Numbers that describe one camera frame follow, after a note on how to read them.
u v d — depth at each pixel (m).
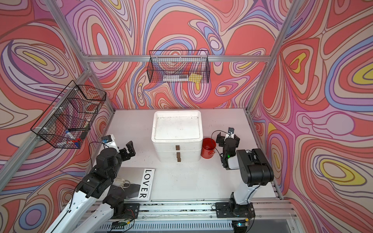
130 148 0.66
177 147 0.76
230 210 0.73
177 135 0.76
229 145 0.73
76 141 0.65
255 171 0.47
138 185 0.79
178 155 0.80
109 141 0.61
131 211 0.72
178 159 0.88
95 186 0.49
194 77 0.91
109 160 0.52
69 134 0.72
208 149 0.90
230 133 0.79
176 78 0.82
